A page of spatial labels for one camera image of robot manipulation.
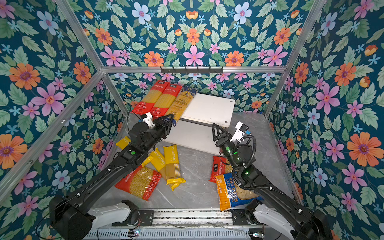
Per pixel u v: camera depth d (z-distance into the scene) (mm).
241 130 586
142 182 825
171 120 665
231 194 763
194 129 1101
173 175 842
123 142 1009
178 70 926
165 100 766
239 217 728
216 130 584
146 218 735
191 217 750
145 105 735
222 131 593
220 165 870
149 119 661
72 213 374
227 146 592
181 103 750
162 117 660
